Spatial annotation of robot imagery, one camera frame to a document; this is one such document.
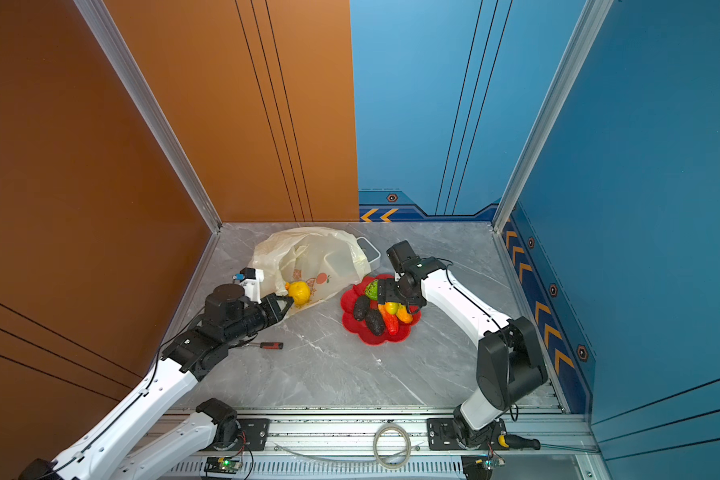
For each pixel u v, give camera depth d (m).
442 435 0.72
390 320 0.89
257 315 0.64
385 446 0.72
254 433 0.74
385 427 0.74
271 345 0.87
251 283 0.68
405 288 0.62
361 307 0.92
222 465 0.71
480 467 0.71
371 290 0.94
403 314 0.89
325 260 1.02
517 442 0.70
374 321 0.89
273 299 0.66
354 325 0.91
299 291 0.93
